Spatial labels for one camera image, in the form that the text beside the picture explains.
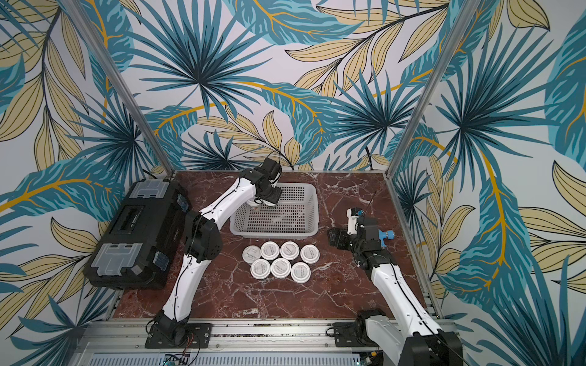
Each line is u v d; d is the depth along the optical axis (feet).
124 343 2.37
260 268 2.68
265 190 2.51
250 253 2.83
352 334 2.41
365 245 2.06
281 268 2.69
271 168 2.57
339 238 2.40
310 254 2.81
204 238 1.93
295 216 3.37
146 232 2.55
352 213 2.45
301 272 2.66
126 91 2.88
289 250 2.82
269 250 2.81
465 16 2.27
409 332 1.36
